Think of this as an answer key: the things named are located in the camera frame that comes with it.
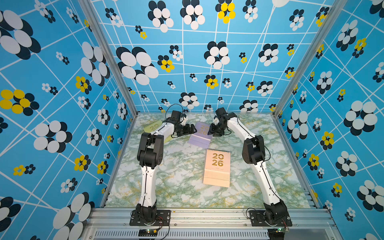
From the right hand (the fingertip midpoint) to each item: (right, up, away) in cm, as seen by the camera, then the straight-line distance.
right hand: (212, 133), depth 107 cm
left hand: (-14, +2, -3) cm, 14 cm away
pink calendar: (+1, -19, -20) cm, 28 cm away
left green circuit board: (-35, -47, -35) cm, 68 cm away
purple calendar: (-8, -3, -2) cm, 9 cm away
